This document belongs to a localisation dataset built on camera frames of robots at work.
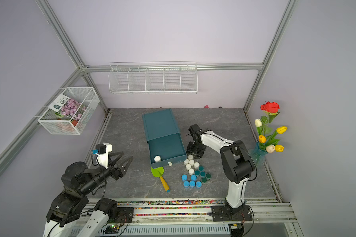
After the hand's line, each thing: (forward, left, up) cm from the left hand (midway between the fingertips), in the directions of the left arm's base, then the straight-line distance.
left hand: (128, 156), depth 64 cm
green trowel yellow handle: (+3, -9, -28) cm, 30 cm away
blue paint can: (-2, -25, -26) cm, 36 cm away
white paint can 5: (+4, -27, -25) cm, 37 cm away
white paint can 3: (+7, -26, -25) cm, 37 cm away
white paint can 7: (+5, -32, -26) cm, 42 cm away
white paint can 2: (+9, -29, -22) cm, 38 cm away
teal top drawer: (+11, -18, -14) cm, 25 cm away
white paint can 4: (+6, -30, -26) cm, 40 cm away
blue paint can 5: (-7, -32, -26) cm, 42 cm away
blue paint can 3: (-6, -25, -25) cm, 36 cm away
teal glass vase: (+2, -64, -12) cm, 65 cm away
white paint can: (+3, -11, -11) cm, 16 cm away
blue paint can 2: (-3, -30, -26) cm, 40 cm away
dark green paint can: (+2, -35, -26) cm, 44 cm away
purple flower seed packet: (+27, +32, +6) cm, 42 cm away
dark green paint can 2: (-1, -35, -26) cm, 44 cm away
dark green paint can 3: (-2, -39, -26) cm, 47 cm away
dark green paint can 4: (-4, -35, -26) cm, 44 cm away
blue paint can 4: (-6, -29, -25) cm, 39 cm away
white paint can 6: (+1, -29, -25) cm, 39 cm away
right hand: (+12, -29, -26) cm, 40 cm away
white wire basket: (+20, +38, +2) cm, 43 cm away
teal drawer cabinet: (+23, -12, -7) cm, 27 cm away
